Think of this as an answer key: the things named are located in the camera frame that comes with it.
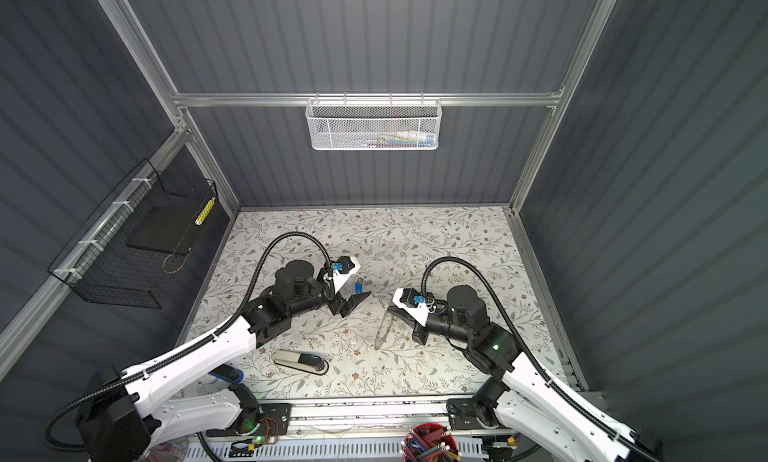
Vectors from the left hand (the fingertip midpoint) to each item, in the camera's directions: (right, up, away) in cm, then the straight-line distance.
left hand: (360, 278), depth 75 cm
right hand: (+9, -6, -7) cm, 13 cm away
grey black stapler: (-16, -23, +4) cm, 28 cm away
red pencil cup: (+16, -33, -12) cm, 39 cm away
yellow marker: (-43, +17, +6) cm, 47 cm away
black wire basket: (-57, +16, +2) cm, 59 cm away
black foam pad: (-52, +13, +4) cm, 54 cm away
